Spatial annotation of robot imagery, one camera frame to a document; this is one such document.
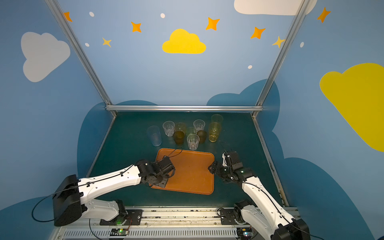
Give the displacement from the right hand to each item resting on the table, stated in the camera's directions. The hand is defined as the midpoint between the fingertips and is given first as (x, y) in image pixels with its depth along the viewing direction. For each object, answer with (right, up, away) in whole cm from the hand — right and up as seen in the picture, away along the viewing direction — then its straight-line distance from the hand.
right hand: (214, 168), depth 82 cm
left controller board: (-50, -28, -11) cm, 59 cm away
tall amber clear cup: (-21, +24, +23) cm, 39 cm away
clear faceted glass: (-30, +24, +25) cm, 46 cm away
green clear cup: (-14, +21, +24) cm, 35 cm away
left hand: (-27, -6, -3) cm, 28 cm away
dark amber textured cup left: (-23, +17, +22) cm, 36 cm away
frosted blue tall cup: (-39, +19, +16) cm, 46 cm away
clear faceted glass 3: (-12, +13, +20) cm, 27 cm away
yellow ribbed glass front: (+3, +21, +22) cm, 31 cm away
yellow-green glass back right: (+5, +30, +21) cm, 36 cm away
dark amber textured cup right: (-5, +17, +22) cm, 28 cm away
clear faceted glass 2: (-8, +25, +28) cm, 38 cm away
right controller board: (+13, -29, -11) cm, 33 cm away
